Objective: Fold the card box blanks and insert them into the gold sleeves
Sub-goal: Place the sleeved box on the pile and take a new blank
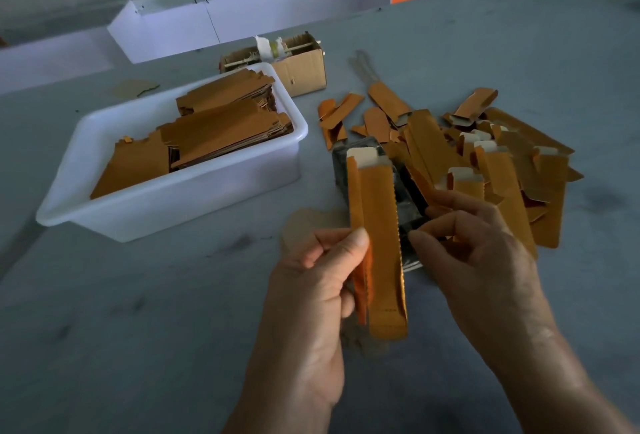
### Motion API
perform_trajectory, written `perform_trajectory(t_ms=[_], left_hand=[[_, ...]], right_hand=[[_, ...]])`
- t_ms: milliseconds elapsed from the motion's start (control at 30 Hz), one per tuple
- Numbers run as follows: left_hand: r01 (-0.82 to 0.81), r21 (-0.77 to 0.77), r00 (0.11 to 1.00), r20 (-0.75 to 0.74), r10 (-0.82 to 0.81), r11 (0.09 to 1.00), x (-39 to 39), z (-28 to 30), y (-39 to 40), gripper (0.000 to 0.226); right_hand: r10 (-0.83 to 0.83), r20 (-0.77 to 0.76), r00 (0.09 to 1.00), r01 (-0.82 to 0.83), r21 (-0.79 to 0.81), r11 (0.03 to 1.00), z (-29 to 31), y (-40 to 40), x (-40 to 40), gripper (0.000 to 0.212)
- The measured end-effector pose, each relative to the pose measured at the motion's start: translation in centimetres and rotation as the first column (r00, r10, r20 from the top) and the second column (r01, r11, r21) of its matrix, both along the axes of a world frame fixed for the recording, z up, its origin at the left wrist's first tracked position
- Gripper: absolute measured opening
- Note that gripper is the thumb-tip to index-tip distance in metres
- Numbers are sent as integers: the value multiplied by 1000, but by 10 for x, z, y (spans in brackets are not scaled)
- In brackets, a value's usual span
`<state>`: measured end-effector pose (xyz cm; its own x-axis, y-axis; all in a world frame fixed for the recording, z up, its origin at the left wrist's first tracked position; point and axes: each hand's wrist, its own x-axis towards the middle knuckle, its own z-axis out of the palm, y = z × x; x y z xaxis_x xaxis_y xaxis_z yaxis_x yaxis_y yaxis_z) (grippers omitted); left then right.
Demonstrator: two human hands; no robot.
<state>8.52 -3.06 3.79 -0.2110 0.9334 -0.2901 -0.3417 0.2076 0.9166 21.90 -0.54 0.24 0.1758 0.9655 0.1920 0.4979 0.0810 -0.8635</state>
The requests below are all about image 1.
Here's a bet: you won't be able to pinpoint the person's left hand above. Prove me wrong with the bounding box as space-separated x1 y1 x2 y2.
258 227 371 415

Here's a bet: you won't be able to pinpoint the person's right hand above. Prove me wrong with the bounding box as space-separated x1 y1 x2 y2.
408 190 561 365

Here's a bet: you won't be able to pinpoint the pile of beige blanks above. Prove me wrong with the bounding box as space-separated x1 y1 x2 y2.
279 208 349 258

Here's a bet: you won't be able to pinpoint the gold box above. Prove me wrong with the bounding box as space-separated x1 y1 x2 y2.
346 155 409 340

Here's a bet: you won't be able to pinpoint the pile of gold boxes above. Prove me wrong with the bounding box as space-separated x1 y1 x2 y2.
318 81 584 258

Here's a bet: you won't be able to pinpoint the gold cartons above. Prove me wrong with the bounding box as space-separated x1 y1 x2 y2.
90 68 294 200

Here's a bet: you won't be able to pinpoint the person's right forearm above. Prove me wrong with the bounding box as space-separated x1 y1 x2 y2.
485 333 640 434

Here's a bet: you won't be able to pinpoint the person's left forearm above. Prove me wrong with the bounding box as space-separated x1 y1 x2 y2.
222 393 336 434

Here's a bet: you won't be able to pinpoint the black tape dispenser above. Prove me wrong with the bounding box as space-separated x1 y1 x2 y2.
332 143 429 275

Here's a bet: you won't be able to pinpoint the white plastic bin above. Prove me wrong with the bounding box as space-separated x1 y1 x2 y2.
36 62 310 244

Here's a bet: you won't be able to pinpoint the small cardboard box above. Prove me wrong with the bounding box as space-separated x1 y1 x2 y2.
219 31 328 98

